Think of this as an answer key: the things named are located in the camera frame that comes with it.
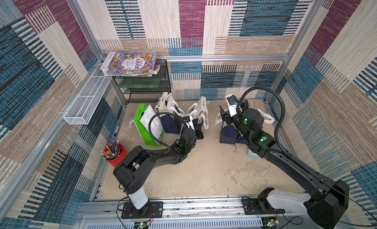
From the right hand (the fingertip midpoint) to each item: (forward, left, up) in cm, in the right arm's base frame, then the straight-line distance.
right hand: (230, 104), depth 73 cm
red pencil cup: (-14, +62, -22) cm, 67 cm away
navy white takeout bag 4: (+1, -24, -13) cm, 27 cm away
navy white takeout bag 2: (+1, +15, -6) cm, 16 cm away
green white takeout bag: (-1, +45, -7) cm, 45 cm away
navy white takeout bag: (+7, +32, -6) cm, 34 cm away
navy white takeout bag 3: (-2, -4, -25) cm, 25 cm away
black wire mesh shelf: (+39, +47, -22) cm, 64 cm away
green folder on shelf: (+29, +53, -9) cm, 61 cm away
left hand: (+1, +13, -17) cm, 22 cm away
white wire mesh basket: (0, +72, +1) cm, 72 cm away
